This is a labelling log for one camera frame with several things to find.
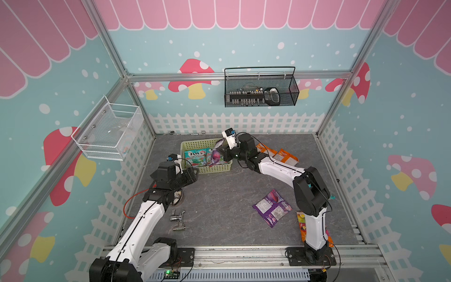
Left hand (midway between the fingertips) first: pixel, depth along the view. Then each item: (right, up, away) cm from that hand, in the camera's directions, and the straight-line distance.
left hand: (195, 174), depth 81 cm
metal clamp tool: (-10, -21, +2) cm, 24 cm away
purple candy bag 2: (+37, -17, +4) cm, 41 cm away
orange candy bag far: (+38, +12, +30) cm, 50 cm away
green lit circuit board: (-8, -41, -9) cm, 43 cm away
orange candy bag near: (+48, +8, +25) cm, 55 cm away
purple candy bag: (+9, +9, +6) cm, 14 cm away
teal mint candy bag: (-2, +7, +24) cm, 26 cm away
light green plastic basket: (-3, +15, +28) cm, 32 cm away
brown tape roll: (-11, -13, +10) cm, 20 cm away
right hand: (+10, +12, +6) cm, 17 cm away
